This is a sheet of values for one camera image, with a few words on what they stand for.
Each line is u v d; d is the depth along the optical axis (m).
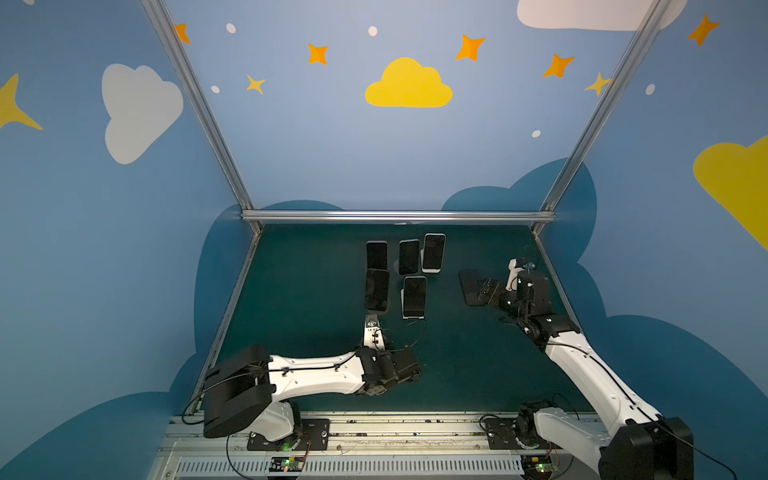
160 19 0.69
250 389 0.41
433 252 1.04
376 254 0.97
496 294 0.74
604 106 0.86
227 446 0.69
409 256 1.06
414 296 0.93
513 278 0.73
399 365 0.61
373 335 0.70
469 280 1.10
